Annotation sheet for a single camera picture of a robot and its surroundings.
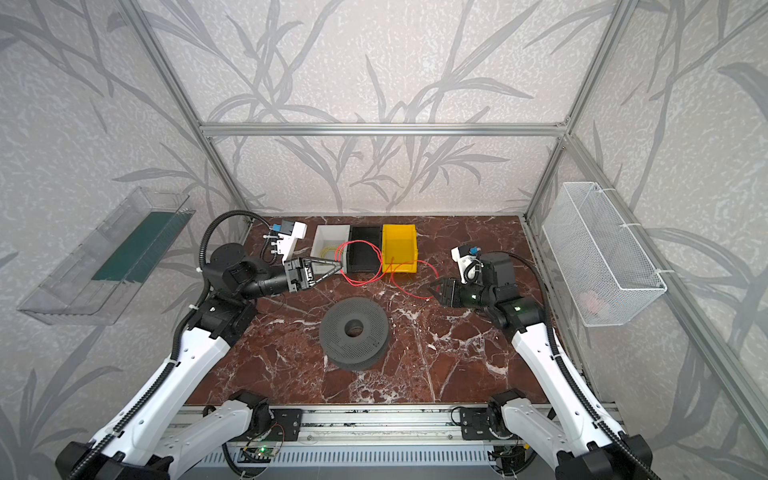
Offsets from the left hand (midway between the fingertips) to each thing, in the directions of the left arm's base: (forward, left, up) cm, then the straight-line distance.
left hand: (339, 265), depth 59 cm
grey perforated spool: (-7, -1, -33) cm, 34 cm away
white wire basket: (+2, -55, -2) cm, 55 cm away
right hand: (+6, -21, -15) cm, 27 cm away
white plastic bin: (+37, +16, -38) cm, 56 cm away
